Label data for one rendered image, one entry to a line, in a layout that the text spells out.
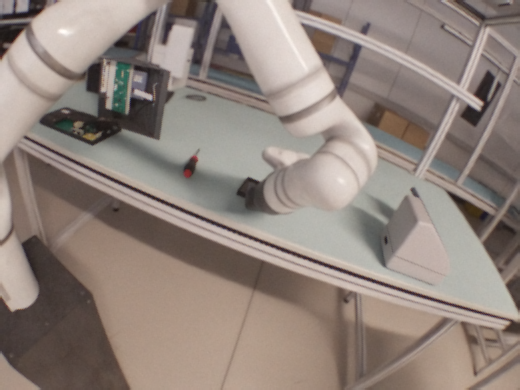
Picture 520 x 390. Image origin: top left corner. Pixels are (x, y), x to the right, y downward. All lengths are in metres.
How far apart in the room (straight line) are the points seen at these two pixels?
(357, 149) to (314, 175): 0.06
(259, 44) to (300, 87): 0.06
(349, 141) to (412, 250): 0.37
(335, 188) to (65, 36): 0.31
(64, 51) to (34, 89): 0.05
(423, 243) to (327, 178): 0.38
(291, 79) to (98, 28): 0.20
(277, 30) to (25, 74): 0.25
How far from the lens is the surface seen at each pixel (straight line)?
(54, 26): 0.30
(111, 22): 0.31
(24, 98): 0.32
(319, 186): 0.28
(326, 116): 0.27
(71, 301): 0.60
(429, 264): 0.66
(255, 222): 0.57
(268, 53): 0.25
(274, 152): 0.46
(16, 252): 0.53
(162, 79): 0.77
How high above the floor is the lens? 1.34
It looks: 32 degrees down
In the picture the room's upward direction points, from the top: 20 degrees clockwise
